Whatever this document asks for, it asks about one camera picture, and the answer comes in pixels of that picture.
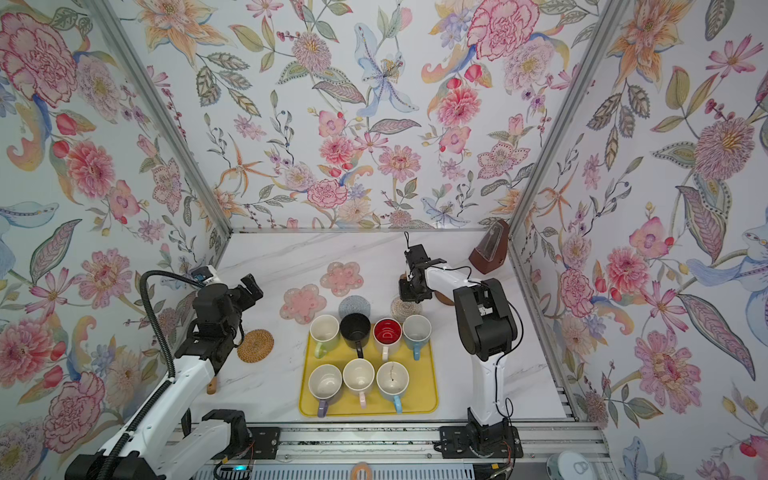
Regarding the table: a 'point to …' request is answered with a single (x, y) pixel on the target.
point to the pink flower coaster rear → (341, 278)
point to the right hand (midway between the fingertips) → (407, 294)
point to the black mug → (355, 330)
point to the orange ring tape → (359, 466)
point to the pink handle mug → (359, 374)
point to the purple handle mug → (325, 380)
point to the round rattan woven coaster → (257, 344)
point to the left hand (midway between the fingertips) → (245, 281)
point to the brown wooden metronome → (492, 247)
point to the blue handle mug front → (393, 379)
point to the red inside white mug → (387, 334)
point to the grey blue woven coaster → (354, 304)
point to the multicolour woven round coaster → (402, 309)
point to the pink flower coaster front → (302, 304)
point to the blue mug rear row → (416, 331)
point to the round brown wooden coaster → (443, 298)
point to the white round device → (569, 465)
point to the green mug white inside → (324, 331)
